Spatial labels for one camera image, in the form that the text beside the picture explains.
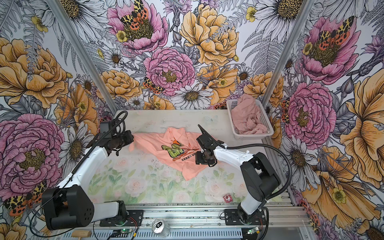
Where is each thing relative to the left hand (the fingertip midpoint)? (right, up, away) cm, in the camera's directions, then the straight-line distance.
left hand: (133, 140), depth 85 cm
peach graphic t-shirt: (+21, -6, +14) cm, 26 cm away
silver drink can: (+21, -32, -25) cm, 46 cm away
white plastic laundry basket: (+83, +15, +22) cm, 88 cm away
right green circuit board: (+63, -41, -14) cm, 76 cm away
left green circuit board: (+2, -41, -14) cm, 43 cm away
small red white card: (+51, -28, -9) cm, 59 cm away
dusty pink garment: (+72, +15, +26) cm, 78 cm away
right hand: (+38, -16, +4) cm, 42 cm away
